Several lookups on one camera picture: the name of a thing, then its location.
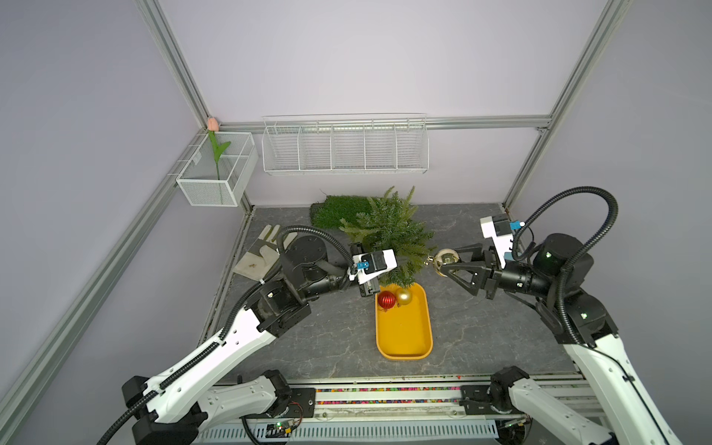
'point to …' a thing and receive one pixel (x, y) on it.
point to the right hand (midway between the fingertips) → (443, 261)
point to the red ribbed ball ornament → (387, 299)
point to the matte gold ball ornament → (403, 296)
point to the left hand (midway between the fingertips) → (403, 257)
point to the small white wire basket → (198, 182)
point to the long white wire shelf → (340, 144)
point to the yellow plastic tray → (402, 322)
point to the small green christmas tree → (387, 222)
